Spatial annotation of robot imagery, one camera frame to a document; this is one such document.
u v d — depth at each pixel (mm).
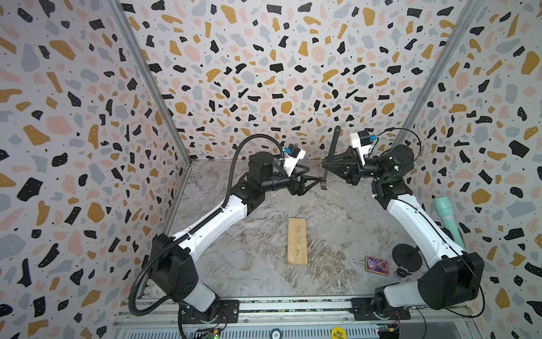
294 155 607
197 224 462
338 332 702
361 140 524
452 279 412
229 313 731
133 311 358
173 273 407
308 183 626
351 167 573
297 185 626
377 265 835
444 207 650
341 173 602
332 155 573
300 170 728
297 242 874
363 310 744
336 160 595
